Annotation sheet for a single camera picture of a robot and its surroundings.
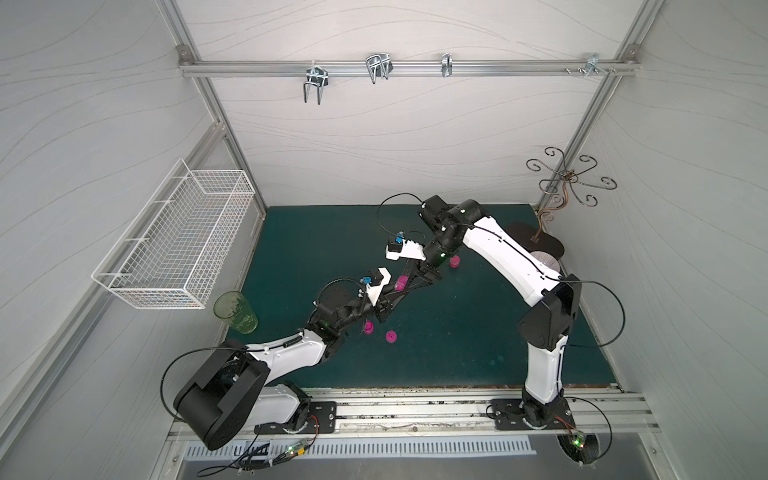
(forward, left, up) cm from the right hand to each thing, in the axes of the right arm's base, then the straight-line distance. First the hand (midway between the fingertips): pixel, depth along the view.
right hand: (407, 278), depth 77 cm
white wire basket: (-3, +56, +12) cm, 57 cm away
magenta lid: (-8, +4, -19) cm, 21 cm away
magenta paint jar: (+19, -16, -18) cm, 31 cm away
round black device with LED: (-32, -44, -23) cm, 59 cm away
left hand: (-2, +1, -1) cm, 3 cm away
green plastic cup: (-4, +51, -15) cm, 54 cm away
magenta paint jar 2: (-6, +11, -19) cm, 22 cm away
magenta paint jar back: (-2, +1, +1) cm, 3 cm away
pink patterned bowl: (+21, -48, -18) cm, 55 cm away
